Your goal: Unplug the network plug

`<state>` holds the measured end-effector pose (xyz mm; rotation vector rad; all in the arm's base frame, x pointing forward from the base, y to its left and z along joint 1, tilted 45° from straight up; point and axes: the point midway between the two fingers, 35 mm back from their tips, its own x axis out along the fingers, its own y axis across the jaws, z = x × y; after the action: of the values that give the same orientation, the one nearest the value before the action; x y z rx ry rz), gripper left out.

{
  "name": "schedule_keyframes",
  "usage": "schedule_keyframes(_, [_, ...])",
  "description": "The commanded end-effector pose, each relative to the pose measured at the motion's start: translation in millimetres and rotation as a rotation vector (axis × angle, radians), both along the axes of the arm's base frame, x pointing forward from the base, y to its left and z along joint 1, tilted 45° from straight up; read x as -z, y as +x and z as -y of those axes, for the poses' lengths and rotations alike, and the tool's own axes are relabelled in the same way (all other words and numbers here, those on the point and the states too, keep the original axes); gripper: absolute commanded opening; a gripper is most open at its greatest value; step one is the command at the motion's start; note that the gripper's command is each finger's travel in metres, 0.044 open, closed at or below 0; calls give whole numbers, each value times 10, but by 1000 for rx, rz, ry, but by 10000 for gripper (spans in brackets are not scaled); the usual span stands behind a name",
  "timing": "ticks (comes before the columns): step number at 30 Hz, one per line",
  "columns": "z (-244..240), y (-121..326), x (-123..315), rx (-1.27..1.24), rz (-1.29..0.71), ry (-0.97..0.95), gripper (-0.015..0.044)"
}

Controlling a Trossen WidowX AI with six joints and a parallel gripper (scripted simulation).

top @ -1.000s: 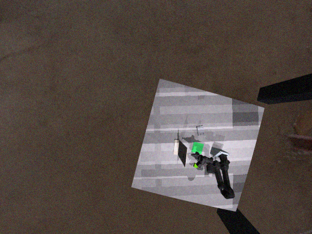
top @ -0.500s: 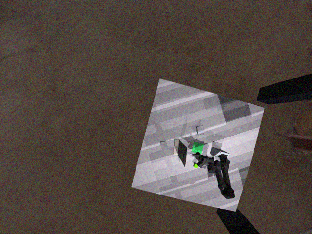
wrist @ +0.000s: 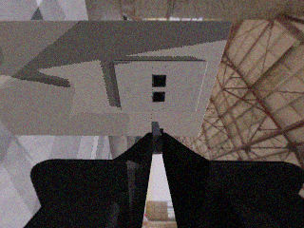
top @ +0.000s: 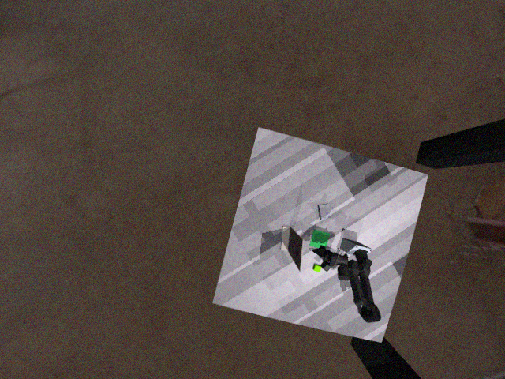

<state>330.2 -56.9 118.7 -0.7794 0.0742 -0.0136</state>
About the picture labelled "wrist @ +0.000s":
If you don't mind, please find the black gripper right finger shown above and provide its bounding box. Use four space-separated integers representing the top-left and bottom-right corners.
161 133 304 228

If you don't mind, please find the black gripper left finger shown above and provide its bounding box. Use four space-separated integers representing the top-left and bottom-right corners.
30 132 153 228

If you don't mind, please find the black panel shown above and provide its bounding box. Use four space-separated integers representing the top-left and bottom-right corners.
0 20 233 137

